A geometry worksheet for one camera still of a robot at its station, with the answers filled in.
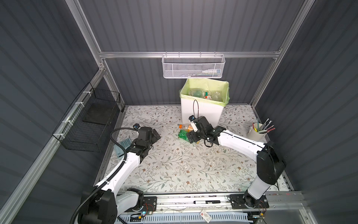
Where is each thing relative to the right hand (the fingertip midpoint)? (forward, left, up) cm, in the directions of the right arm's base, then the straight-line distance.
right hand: (194, 132), depth 88 cm
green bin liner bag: (+31, -10, +14) cm, 35 cm away
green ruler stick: (+6, -43, -1) cm, 43 cm away
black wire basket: (-6, +57, +16) cm, 60 cm away
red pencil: (+2, -49, -1) cm, 49 cm away
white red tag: (-43, -4, -11) cm, 44 cm away
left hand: (-3, +27, +2) cm, 27 cm away
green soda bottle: (+29, -4, +8) cm, 30 cm away
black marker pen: (-36, -5, -12) cm, 39 cm away
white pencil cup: (+1, -39, -5) cm, 39 cm away
